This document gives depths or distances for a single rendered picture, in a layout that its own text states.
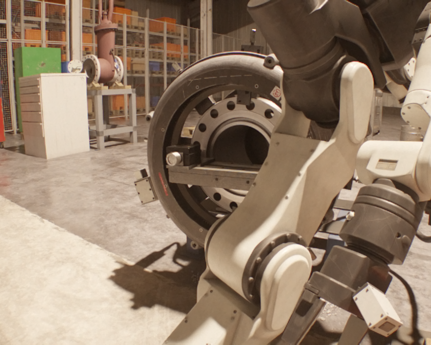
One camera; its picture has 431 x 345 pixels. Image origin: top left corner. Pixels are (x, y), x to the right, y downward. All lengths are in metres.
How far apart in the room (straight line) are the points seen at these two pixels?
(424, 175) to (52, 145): 4.63
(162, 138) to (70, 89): 3.75
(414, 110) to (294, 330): 0.32
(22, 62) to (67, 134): 3.56
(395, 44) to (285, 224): 0.41
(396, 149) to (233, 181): 0.75
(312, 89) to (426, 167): 0.27
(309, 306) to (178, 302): 1.10
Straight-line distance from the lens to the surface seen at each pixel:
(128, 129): 5.40
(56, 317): 1.46
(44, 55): 8.39
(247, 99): 1.21
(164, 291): 1.51
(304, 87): 0.60
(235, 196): 1.30
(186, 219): 1.28
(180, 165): 1.14
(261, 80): 1.06
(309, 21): 0.56
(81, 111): 5.02
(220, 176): 1.14
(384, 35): 0.70
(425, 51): 0.54
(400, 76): 1.03
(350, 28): 0.63
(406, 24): 0.73
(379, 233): 0.39
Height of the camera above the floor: 0.85
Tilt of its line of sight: 14 degrees down
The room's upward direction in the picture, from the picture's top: straight up
